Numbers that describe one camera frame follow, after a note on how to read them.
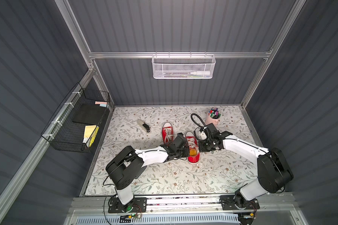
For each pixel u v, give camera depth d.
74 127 0.73
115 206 0.72
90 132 0.63
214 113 0.99
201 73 0.89
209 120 0.99
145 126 1.02
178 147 0.70
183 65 0.99
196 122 1.11
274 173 0.45
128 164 0.47
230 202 0.73
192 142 0.91
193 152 0.89
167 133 0.96
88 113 0.77
